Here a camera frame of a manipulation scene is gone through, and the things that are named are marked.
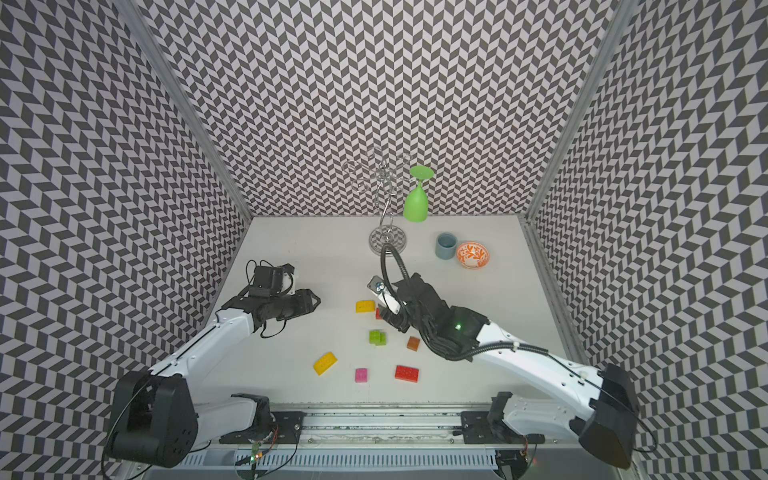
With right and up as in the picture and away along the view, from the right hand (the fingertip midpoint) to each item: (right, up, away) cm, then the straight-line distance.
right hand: (391, 298), depth 74 cm
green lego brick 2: (-4, -14, +11) cm, 18 cm away
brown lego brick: (+6, -15, +12) cm, 21 cm away
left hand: (-23, -4, +13) cm, 27 cm away
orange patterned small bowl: (+28, +9, +31) cm, 43 cm away
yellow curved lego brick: (-9, -6, +19) cm, 22 cm away
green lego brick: (-6, -13, +12) cm, 19 cm away
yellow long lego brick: (-19, -20, +8) cm, 29 cm away
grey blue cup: (+18, +13, +31) cm, 38 cm away
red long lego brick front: (+4, -22, +7) cm, 23 cm away
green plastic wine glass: (+7, +26, +19) cm, 32 cm away
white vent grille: (-13, -37, -4) cm, 40 cm away
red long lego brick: (-5, -8, +18) cm, 21 cm away
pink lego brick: (-8, -22, +7) cm, 25 cm away
